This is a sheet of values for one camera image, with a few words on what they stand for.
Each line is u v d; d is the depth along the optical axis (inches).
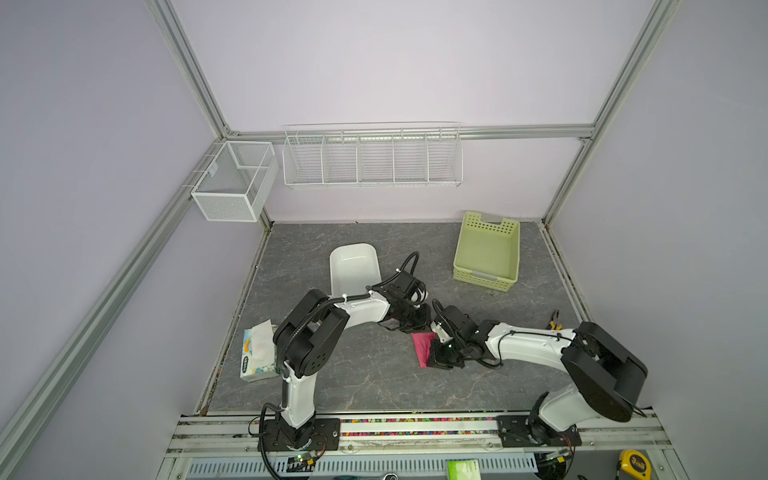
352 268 42.2
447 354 29.6
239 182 40.5
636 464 26.8
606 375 17.3
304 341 19.9
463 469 26.4
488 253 44.3
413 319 32.4
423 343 34.2
